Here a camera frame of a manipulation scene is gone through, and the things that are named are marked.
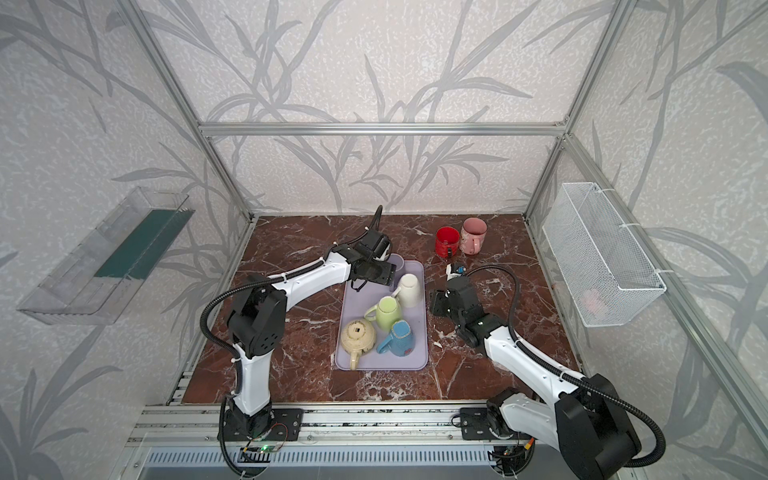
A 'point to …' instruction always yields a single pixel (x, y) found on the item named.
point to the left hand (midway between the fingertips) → (389, 265)
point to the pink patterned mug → (472, 235)
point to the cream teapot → (358, 338)
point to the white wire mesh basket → (608, 277)
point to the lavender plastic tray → (354, 306)
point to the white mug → (408, 293)
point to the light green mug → (385, 313)
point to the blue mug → (400, 340)
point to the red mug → (447, 242)
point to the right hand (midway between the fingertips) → (436, 283)
